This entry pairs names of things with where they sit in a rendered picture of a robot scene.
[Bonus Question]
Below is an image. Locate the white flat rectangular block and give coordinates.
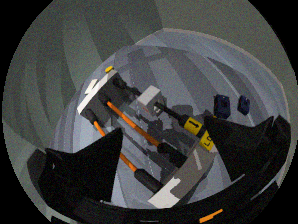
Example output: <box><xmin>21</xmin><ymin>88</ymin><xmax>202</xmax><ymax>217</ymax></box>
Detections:
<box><xmin>85</xmin><ymin>79</ymin><xmax>98</xmax><ymax>95</ymax></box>

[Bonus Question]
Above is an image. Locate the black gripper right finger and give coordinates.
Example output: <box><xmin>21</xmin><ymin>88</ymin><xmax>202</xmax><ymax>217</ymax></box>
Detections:
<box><xmin>204</xmin><ymin>116</ymin><xmax>274</xmax><ymax>181</ymax></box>

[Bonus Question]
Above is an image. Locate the yellow flat disc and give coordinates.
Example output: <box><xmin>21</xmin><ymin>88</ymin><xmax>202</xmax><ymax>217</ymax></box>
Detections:
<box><xmin>105</xmin><ymin>67</ymin><xmax>113</xmax><ymax>73</ymax></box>

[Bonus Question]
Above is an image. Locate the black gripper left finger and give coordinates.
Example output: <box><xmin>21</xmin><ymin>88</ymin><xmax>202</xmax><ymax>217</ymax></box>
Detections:
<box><xmin>45</xmin><ymin>128</ymin><xmax>124</xmax><ymax>202</ymax></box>

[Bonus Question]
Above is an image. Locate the orange rectangular block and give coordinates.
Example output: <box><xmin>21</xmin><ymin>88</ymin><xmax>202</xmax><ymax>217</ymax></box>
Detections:
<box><xmin>200</xmin><ymin>209</ymin><xmax>222</xmax><ymax>222</ymax></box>

